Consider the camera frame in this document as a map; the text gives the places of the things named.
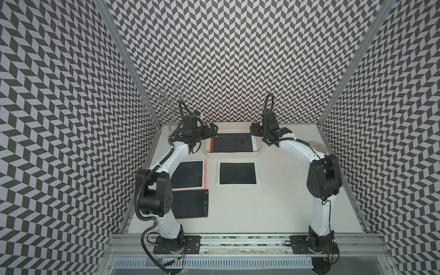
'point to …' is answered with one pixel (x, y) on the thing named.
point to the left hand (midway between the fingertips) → (212, 129)
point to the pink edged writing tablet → (190, 175)
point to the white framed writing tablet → (238, 173)
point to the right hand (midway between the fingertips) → (256, 129)
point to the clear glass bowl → (318, 146)
